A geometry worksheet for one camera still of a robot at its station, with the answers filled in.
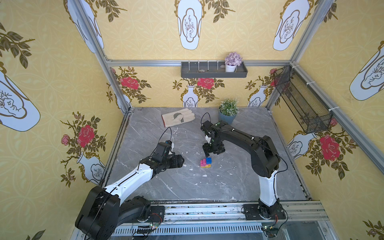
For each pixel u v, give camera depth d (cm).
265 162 52
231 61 82
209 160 84
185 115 114
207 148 81
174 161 76
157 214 73
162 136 105
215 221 73
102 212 40
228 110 100
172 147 82
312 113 84
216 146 78
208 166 89
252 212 73
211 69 92
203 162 86
